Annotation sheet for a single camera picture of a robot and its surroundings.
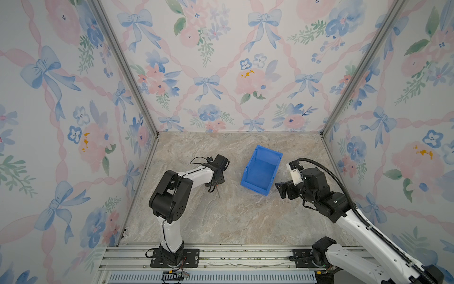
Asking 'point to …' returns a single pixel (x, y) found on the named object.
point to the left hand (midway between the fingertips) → (217, 178)
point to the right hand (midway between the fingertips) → (285, 180)
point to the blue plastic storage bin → (261, 170)
